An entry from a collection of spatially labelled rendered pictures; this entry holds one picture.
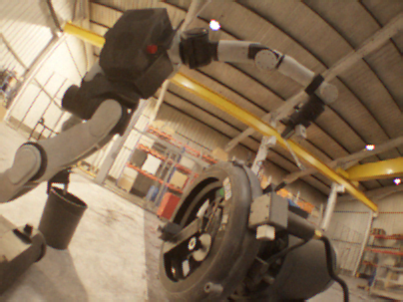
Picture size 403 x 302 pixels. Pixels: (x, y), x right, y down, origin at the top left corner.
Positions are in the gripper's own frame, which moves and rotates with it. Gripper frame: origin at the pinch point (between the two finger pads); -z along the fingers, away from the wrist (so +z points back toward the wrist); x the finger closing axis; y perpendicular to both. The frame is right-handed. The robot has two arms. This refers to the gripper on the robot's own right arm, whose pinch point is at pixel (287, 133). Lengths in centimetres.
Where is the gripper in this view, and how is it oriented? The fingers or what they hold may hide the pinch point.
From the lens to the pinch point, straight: 85.0
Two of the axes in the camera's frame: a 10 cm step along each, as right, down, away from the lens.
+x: 8.2, 3.1, 4.8
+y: -1.5, -6.8, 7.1
